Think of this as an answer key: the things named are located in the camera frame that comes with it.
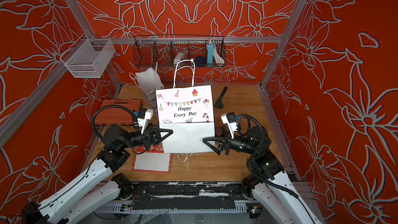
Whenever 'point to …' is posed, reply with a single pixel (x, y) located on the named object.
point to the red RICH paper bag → (154, 160)
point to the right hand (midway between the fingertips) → (204, 140)
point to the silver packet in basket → (180, 56)
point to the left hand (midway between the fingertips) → (171, 133)
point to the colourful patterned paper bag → (149, 82)
